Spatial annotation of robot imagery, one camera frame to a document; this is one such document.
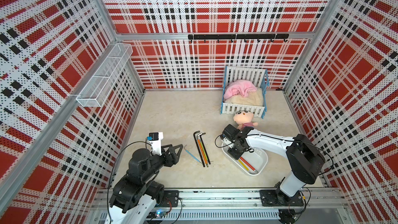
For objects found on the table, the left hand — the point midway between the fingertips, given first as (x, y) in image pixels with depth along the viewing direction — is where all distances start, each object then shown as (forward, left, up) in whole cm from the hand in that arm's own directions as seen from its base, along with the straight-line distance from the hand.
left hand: (180, 146), depth 69 cm
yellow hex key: (-2, -33, -21) cm, 39 cm away
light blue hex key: (+4, -2, -22) cm, 22 cm away
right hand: (+4, -30, -19) cm, 36 cm away
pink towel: (+43, -35, -4) cm, 55 cm away
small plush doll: (+24, -36, -15) cm, 46 cm away
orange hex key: (+7, -9, -22) cm, 24 cm away
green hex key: (+7, -10, -22) cm, 25 cm away
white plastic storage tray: (-2, -37, -19) cm, 41 cm away
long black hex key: (+8, -6, -21) cm, 23 cm away
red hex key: (-2, -34, -19) cm, 39 cm away
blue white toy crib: (+55, -49, -7) cm, 74 cm away
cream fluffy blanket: (+41, -45, -13) cm, 62 cm away
